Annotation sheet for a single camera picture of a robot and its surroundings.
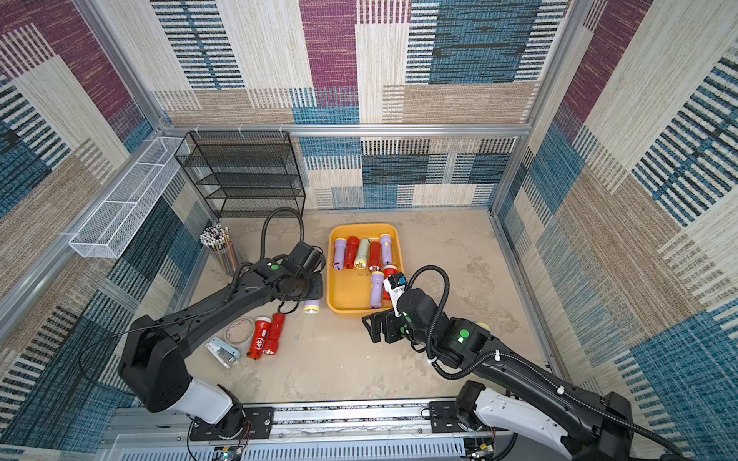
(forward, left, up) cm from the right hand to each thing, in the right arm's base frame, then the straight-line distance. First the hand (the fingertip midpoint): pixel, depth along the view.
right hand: (383, 319), depth 74 cm
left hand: (+11, +18, -5) cm, 22 cm away
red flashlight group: (+28, +2, -13) cm, 31 cm away
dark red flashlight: (+32, +10, -13) cm, 36 cm away
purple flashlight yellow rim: (+5, +19, -2) cm, 20 cm away
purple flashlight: (+36, +15, -14) cm, 41 cm away
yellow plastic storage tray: (+17, +11, -15) cm, 25 cm away
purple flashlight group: (+33, -2, -12) cm, 35 cm away
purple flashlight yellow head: (+17, +2, -13) cm, 21 cm away
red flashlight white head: (+1, +36, -13) cm, 39 cm away
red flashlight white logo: (+24, -2, -13) cm, 27 cm away
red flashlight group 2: (+2, +32, -14) cm, 35 cm away
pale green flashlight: (+28, +7, -13) cm, 32 cm away
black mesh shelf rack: (+57, +51, +3) cm, 76 cm away
